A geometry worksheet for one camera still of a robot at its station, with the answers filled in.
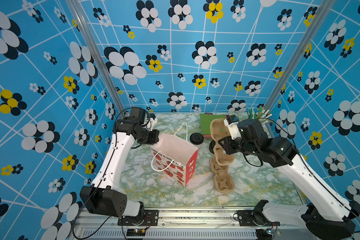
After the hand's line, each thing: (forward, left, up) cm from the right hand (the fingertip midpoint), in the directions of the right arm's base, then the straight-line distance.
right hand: (221, 141), depth 66 cm
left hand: (+6, +30, -6) cm, 31 cm away
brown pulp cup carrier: (+5, 0, +1) cm, 5 cm away
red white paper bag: (+6, +23, -28) cm, 37 cm away
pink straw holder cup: (+27, -32, -11) cm, 43 cm away
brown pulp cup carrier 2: (-9, -5, -29) cm, 31 cm away
